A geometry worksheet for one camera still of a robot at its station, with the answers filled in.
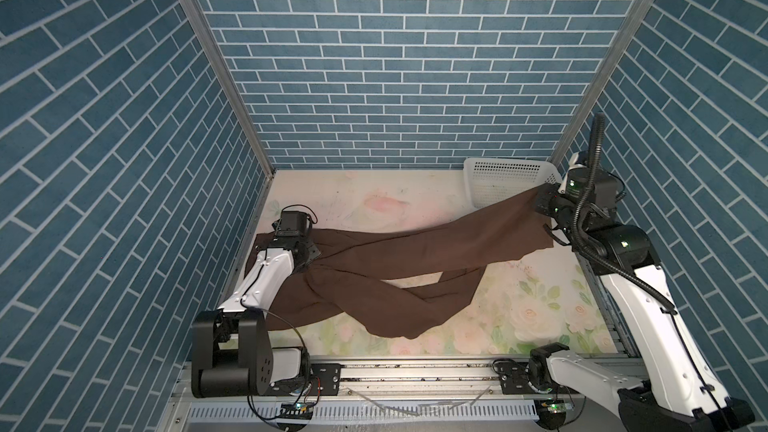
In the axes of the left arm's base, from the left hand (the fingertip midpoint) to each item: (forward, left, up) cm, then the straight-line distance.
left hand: (310, 252), depth 88 cm
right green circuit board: (-39, -64, -7) cm, 75 cm away
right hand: (0, -59, +31) cm, 66 cm away
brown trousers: (-6, -25, -7) cm, 26 cm away
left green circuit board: (-38, -1, -11) cm, 39 cm away
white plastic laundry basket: (+34, -63, -4) cm, 72 cm away
